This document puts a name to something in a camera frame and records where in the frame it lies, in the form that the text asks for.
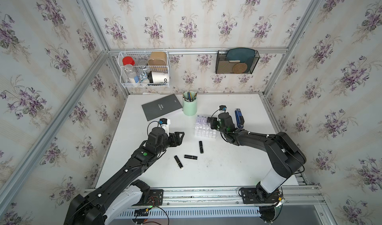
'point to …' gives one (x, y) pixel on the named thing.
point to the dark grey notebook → (159, 107)
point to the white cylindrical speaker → (158, 77)
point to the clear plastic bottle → (131, 72)
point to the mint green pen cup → (189, 103)
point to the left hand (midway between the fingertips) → (182, 135)
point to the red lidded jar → (128, 60)
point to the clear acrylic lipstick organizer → (203, 128)
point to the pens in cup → (189, 98)
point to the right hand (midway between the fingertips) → (214, 117)
